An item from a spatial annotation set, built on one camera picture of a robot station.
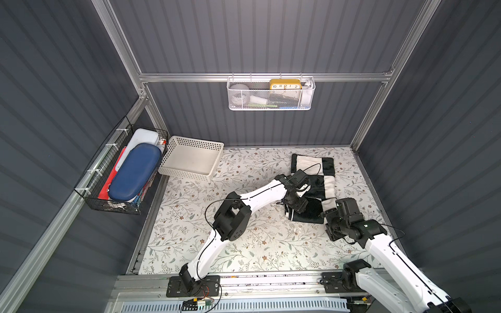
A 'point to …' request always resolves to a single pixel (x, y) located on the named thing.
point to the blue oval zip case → (141, 162)
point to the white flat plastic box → (140, 136)
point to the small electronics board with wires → (192, 304)
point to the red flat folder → (104, 193)
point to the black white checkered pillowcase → (320, 173)
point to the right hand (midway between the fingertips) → (324, 218)
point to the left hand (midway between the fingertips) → (302, 209)
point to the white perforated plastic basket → (192, 158)
